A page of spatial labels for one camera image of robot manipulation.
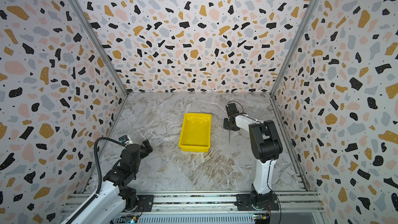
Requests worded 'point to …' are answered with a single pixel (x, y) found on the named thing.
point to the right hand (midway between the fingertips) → (227, 122)
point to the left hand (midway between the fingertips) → (141, 142)
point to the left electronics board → (128, 219)
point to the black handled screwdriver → (229, 138)
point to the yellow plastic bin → (195, 135)
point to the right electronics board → (261, 218)
